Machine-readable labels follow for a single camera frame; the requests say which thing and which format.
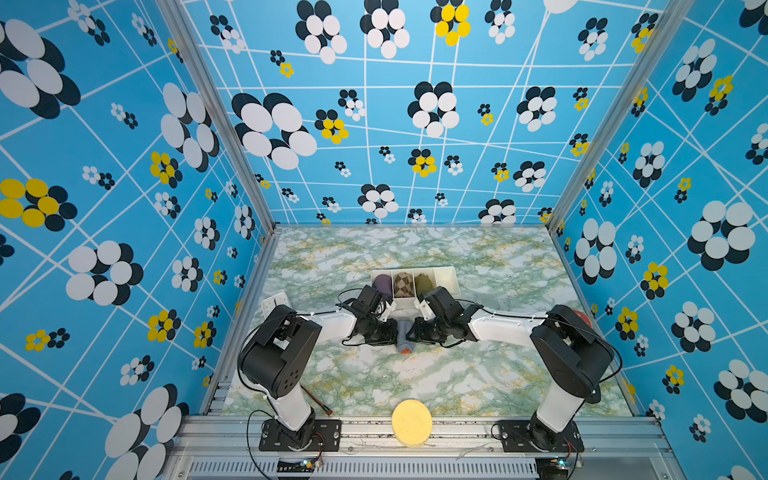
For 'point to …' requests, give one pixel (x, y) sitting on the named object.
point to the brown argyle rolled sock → (403, 285)
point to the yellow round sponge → (412, 423)
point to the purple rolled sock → (383, 283)
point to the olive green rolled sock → (423, 284)
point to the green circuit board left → (303, 466)
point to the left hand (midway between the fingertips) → (402, 339)
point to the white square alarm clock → (268, 304)
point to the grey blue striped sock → (404, 346)
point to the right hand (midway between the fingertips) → (409, 338)
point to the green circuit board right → (556, 467)
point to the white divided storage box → (444, 277)
